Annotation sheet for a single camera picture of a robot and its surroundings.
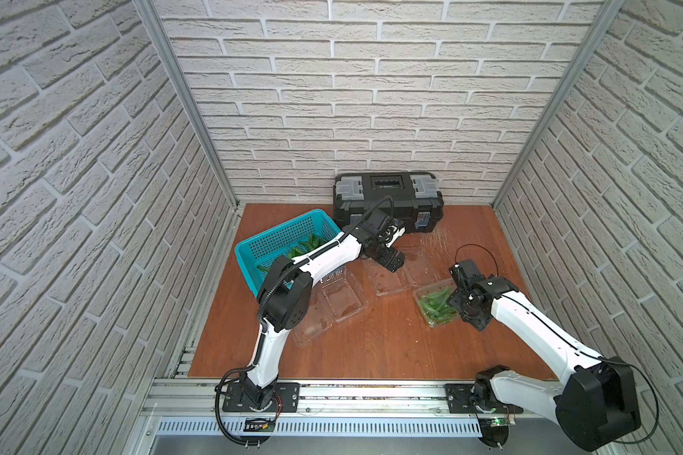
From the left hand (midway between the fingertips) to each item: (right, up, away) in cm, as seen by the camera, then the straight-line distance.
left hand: (397, 254), depth 90 cm
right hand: (+19, -16, -7) cm, 25 cm away
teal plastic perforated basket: (-41, +4, +12) cm, 43 cm away
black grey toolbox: (+7, +20, +9) cm, 23 cm away
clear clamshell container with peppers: (-22, -15, +2) cm, 26 cm away
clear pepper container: (+11, -15, -1) cm, 19 cm away
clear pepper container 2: (+10, -5, +13) cm, 17 cm away
